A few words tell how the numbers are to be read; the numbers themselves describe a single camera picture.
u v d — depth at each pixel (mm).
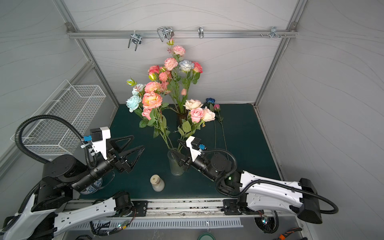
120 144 506
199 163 525
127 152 430
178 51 733
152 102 540
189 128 619
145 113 584
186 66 760
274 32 764
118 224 696
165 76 781
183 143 593
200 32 794
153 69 805
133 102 584
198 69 861
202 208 751
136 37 781
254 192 470
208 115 594
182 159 514
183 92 879
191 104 633
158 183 732
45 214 401
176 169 865
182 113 931
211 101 1172
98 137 415
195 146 477
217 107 1148
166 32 765
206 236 584
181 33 796
